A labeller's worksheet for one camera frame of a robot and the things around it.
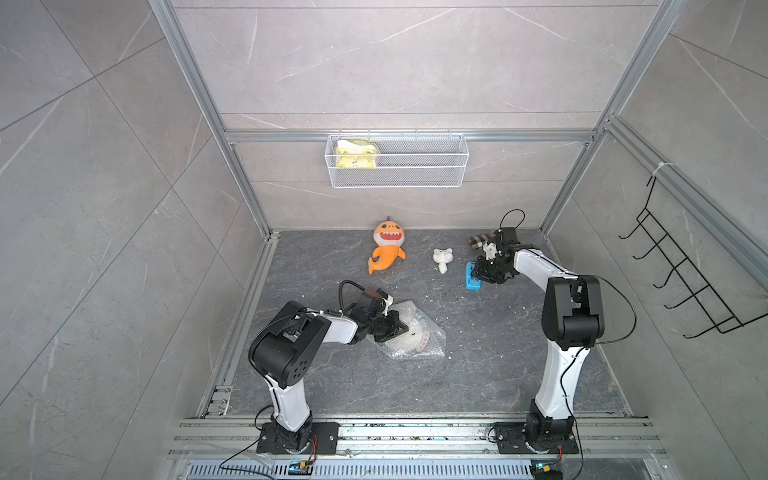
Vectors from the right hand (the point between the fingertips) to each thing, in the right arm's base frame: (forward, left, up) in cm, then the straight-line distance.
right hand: (476, 273), depth 102 cm
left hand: (-19, +23, -2) cm, 30 cm away
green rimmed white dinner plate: (-23, +23, -2) cm, 33 cm away
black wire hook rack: (-19, -37, +29) cm, 51 cm away
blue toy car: (-3, +1, -2) cm, 4 cm away
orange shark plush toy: (+14, +30, +4) cm, 33 cm away
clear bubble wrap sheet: (-16, +24, +2) cm, 29 cm away
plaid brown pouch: (+16, -4, -2) cm, 17 cm away
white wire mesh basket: (+30, +23, +26) cm, 46 cm away
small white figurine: (+8, +11, -1) cm, 13 cm away
